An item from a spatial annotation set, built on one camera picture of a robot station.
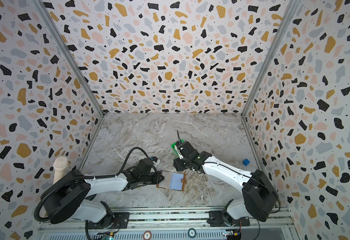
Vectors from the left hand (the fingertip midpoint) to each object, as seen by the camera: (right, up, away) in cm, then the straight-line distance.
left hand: (167, 176), depth 85 cm
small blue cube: (+49, +6, +10) cm, 50 cm away
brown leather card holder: (+3, -3, +1) cm, 4 cm away
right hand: (+5, +9, -2) cm, 11 cm away
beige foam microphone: (-40, +13, -25) cm, 49 cm away
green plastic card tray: (+2, +16, +19) cm, 25 cm away
